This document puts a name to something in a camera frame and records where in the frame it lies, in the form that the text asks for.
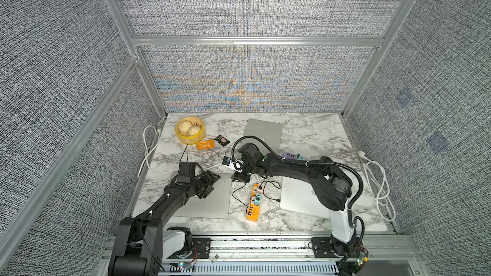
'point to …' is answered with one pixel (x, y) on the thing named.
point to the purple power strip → (294, 155)
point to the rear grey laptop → (270, 132)
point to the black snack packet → (222, 140)
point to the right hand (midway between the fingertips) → (232, 166)
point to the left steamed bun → (184, 126)
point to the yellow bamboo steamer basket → (185, 137)
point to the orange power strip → (253, 211)
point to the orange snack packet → (207, 144)
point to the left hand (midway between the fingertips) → (221, 179)
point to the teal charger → (258, 199)
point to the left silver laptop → (215, 205)
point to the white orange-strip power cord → (150, 150)
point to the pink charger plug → (259, 190)
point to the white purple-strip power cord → (376, 176)
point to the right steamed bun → (194, 130)
